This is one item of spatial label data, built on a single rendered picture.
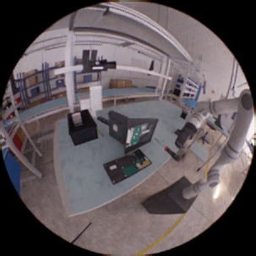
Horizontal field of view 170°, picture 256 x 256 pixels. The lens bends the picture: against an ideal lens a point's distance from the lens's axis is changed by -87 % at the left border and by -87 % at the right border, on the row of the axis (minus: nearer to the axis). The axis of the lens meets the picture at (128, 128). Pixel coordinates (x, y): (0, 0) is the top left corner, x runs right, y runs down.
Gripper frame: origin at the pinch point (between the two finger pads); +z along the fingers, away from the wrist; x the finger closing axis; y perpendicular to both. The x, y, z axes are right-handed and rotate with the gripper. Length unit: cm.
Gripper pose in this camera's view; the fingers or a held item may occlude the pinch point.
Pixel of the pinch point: (173, 157)
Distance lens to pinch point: 40.6
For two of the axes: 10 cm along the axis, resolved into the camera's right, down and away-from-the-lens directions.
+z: -7.5, 6.5, -1.0
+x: -3.5, -5.2, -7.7
